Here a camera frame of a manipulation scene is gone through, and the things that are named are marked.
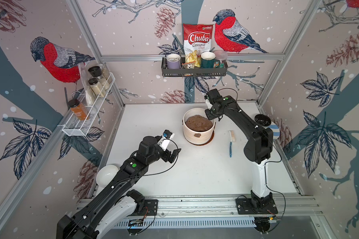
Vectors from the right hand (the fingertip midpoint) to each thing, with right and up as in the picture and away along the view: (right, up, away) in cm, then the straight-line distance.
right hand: (209, 113), depth 94 cm
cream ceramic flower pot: (-8, -9, -1) cm, 12 cm away
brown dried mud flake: (-9, -12, -10) cm, 18 cm away
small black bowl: (+40, -4, +10) cm, 42 cm away
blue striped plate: (+50, -11, +12) cm, 53 cm away
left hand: (-21, -14, -19) cm, 32 cm away
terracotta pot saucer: (-2, -19, 0) cm, 19 cm away
